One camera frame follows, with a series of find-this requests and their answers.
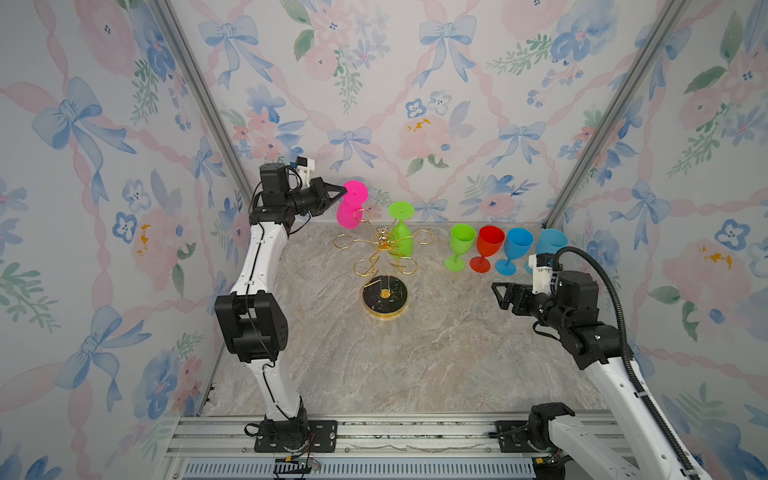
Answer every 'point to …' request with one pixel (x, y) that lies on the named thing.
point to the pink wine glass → (350, 210)
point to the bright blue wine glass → (517, 244)
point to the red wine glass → (489, 244)
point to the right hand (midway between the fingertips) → (506, 284)
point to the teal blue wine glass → (549, 241)
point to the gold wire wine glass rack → (386, 295)
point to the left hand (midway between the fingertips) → (347, 186)
